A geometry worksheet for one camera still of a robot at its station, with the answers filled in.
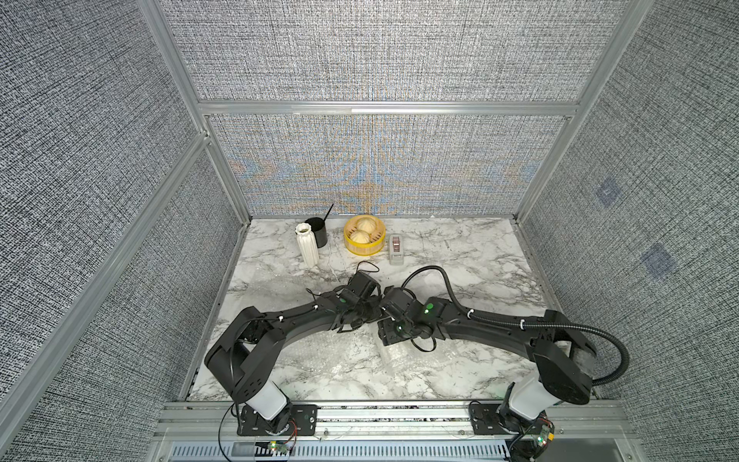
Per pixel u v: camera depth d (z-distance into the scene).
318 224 1.06
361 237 1.06
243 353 0.47
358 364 0.83
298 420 0.73
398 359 0.76
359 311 0.74
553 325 0.47
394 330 0.73
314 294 0.66
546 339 0.48
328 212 1.03
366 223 1.10
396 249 1.06
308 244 0.96
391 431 0.73
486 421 0.73
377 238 1.09
